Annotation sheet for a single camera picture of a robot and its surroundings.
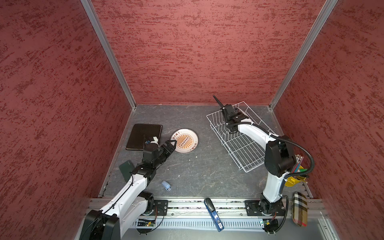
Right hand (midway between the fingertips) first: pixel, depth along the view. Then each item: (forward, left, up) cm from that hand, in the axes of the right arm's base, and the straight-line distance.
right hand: (241, 119), depth 92 cm
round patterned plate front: (-5, +35, -15) cm, 39 cm away
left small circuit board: (-51, +56, -18) cm, 77 cm away
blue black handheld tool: (-48, +22, -12) cm, 54 cm away
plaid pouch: (-48, -21, -13) cm, 53 cm away
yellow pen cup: (-36, -20, -7) cm, 41 cm away
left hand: (-16, +42, -4) cm, 45 cm away
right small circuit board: (-53, -6, -17) cm, 56 cm away
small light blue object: (-35, +45, -12) cm, 59 cm away
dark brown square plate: (0, +67, -11) cm, 68 cm away
